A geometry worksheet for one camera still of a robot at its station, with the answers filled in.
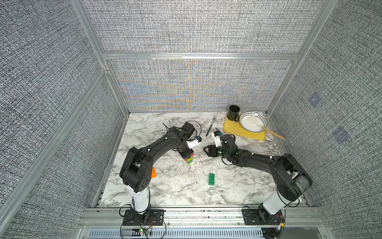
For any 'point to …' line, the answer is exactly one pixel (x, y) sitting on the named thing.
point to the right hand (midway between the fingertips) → (206, 144)
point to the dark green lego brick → (211, 179)
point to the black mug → (233, 113)
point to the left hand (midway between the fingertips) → (189, 153)
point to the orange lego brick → (153, 173)
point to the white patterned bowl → (252, 122)
